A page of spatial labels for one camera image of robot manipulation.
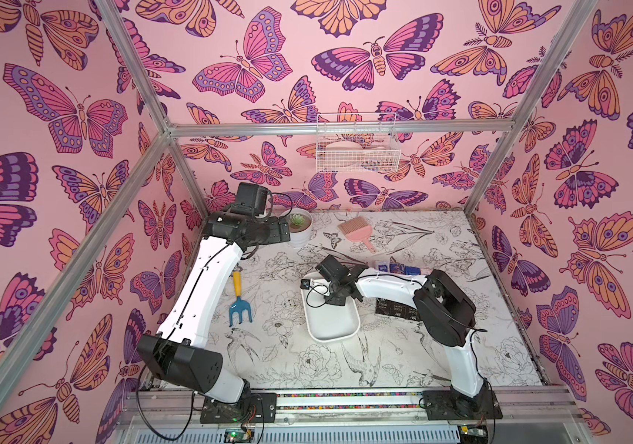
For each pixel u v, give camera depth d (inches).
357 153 36.3
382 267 39.3
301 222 40.5
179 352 15.5
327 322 33.9
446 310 20.5
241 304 37.0
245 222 19.9
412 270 39.6
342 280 28.8
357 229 44.7
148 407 31.3
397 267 39.3
